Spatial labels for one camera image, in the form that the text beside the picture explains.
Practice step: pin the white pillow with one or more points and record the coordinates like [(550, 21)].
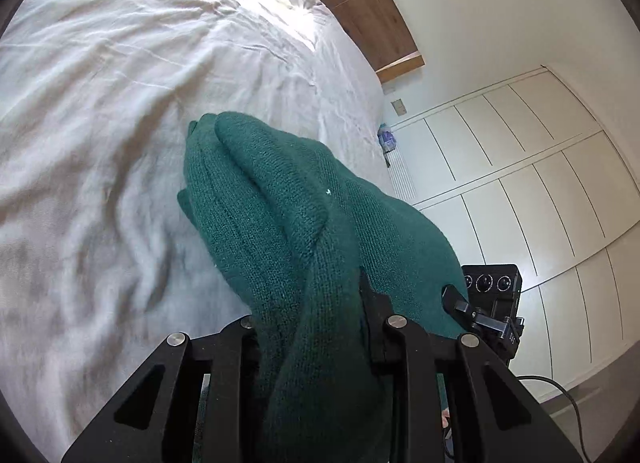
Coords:
[(345, 58)]

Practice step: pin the wall switch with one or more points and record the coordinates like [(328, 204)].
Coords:
[(399, 107)]

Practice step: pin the blue item on nightstand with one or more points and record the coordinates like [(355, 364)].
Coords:
[(387, 137)]

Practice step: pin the white wardrobe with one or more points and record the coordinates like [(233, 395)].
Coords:
[(525, 193)]

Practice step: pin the green knitted sweater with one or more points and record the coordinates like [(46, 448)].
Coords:
[(300, 243)]

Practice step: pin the bed with white duvet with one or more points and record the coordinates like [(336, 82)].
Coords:
[(100, 143)]

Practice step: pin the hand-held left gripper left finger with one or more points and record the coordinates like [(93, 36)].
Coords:
[(235, 343)]

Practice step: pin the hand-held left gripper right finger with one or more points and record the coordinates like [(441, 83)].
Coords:
[(377, 328)]

